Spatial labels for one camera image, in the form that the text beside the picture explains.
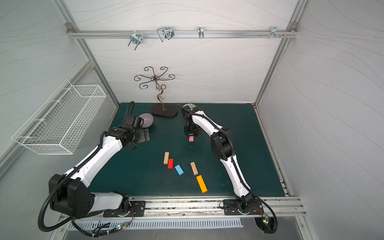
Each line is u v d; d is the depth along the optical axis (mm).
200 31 780
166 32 766
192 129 844
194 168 861
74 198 399
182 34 788
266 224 715
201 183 809
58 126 678
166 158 903
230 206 736
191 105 1150
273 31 765
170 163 881
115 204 615
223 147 614
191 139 955
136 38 764
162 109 1153
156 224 702
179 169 861
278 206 750
